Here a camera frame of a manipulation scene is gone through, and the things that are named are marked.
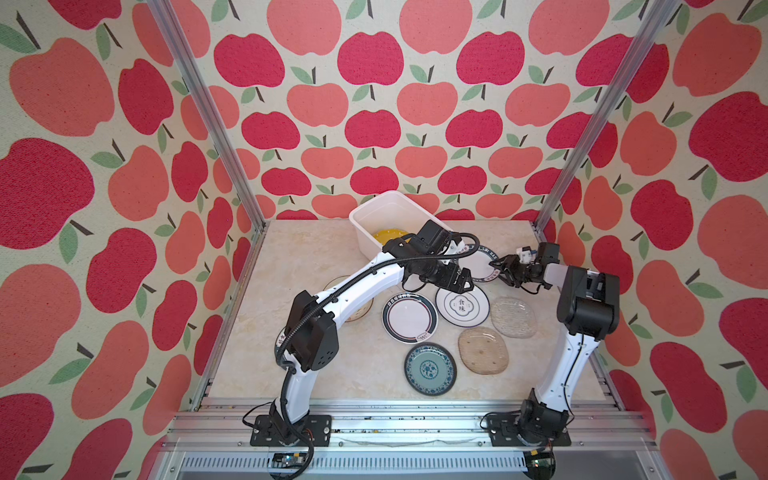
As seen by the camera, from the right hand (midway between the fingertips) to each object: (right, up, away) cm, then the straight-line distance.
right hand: (498, 267), depth 105 cm
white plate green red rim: (-33, -16, -11) cm, 38 cm away
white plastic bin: (-39, +21, +4) cm, 44 cm away
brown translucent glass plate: (-11, -24, -17) cm, 31 cm away
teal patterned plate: (-28, -28, -21) cm, 45 cm away
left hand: (-19, -3, -27) cm, 33 cm away
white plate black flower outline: (-13, -13, -9) cm, 21 cm away
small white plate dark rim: (-5, +1, +5) cm, 7 cm away
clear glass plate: (+1, -16, -10) cm, 19 cm away
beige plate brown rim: (-48, -14, -10) cm, 51 cm away
